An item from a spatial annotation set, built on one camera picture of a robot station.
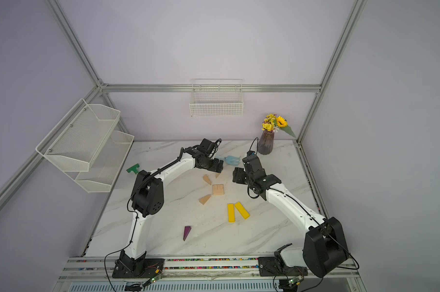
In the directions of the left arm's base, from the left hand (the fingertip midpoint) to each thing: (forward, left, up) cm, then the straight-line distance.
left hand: (214, 167), depth 98 cm
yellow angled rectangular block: (-21, -14, -8) cm, 26 cm away
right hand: (-10, -14, +7) cm, 18 cm away
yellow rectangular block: (-23, -9, -8) cm, 26 cm away
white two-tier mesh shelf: (-1, +60, +17) cm, 63 cm away
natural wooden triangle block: (-3, +5, -7) cm, 9 cm away
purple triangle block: (-33, +12, -6) cm, 35 cm away
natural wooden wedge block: (-16, +5, -7) cm, 18 cm away
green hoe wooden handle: (+3, +48, -5) cm, 48 cm away
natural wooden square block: (-9, -2, -8) cm, 12 cm away
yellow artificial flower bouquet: (+15, -31, +18) cm, 39 cm away
